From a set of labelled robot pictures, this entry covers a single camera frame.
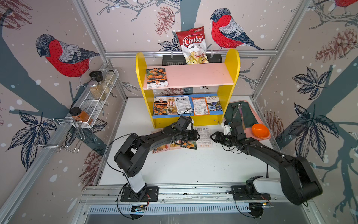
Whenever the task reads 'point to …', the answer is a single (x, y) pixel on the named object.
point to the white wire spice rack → (91, 106)
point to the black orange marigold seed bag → (191, 144)
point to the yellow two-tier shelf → (202, 92)
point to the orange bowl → (260, 130)
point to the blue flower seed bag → (214, 105)
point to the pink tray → (249, 131)
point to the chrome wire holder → (67, 135)
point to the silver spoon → (239, 105)
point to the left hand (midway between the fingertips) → (199, 135)
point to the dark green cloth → (249, 118)
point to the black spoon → (233, 106)
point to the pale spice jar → (110, 77)
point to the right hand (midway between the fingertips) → (213, 136)
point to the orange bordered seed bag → (200, 106)
